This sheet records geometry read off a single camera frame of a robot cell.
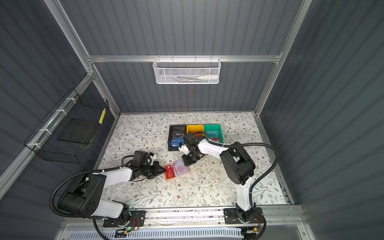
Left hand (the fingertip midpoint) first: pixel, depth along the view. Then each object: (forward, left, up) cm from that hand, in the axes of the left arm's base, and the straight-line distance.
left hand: (167, 172), depth 88 cm
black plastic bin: (+26, -3, 0) cm, 26 cm away
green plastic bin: (+30, -31, +5) cm, 43 cm away
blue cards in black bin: (+22, -3, 0) cm, 22 cm away
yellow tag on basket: (+23, +36, +24) cm, 49 cm away
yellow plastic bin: (+30, -19, +1) cm, 36 cm away
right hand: (+5, -12, +1) cm, 13 cm away
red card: (+1, -1, -1) cm, 2 cm away
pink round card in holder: (+4, -7, -2) cm, 8 cm away
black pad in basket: (+10, +41, +28) cm, 50 cm away
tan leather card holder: (+2, -13, -1) cm, 13 cm away
